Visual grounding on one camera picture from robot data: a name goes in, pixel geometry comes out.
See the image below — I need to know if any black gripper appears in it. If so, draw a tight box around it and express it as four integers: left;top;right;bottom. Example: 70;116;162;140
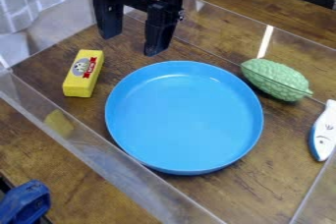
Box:
94;0;183;56

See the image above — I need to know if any round blue tray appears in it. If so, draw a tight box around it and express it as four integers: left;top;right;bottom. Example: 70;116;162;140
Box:
106;61;264;175

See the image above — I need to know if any green bumpy gourd toy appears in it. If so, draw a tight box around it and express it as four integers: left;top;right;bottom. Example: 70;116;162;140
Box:
240;59;312;102

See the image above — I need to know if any yellow butter block toy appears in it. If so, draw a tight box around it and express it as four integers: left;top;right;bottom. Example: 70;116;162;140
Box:
62;49;106;97

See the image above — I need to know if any white blue fish toy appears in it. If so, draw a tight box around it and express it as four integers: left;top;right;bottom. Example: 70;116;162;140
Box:
308;99;336;162

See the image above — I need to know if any blue clamp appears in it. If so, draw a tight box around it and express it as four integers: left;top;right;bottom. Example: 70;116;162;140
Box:
0;180;51;224

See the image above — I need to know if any clear acrylic enclosure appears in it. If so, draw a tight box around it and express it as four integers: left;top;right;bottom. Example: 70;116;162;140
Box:
0;0;336;224

